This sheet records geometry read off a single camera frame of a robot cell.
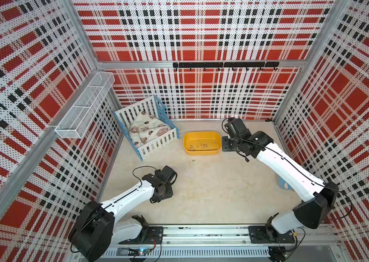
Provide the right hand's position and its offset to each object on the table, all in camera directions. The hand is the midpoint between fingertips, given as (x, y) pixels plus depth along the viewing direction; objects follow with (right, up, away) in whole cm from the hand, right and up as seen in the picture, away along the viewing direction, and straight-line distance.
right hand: (228, 142), depth 77 cm
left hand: (-30, -28, +7) cm, 42 cm away
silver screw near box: (-17, -13, +24) cm, 32 cm away
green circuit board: (-40, -47, -8) cm, 62 cm away
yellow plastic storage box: (-11, -2, +31) cm, 33 cm away
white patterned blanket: (-51, +8, +37) cm, 63 cm away
